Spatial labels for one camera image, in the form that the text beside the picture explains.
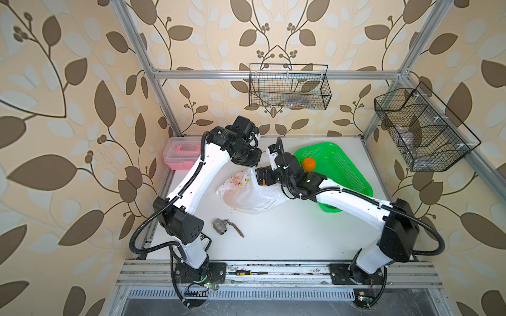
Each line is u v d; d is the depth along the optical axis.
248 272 0.75
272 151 0.69
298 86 0.97
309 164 1.03
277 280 0.74
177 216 0.43
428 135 0.73
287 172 0.58
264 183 0.71
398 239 0.42
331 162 1.08
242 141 0.60
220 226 0.83
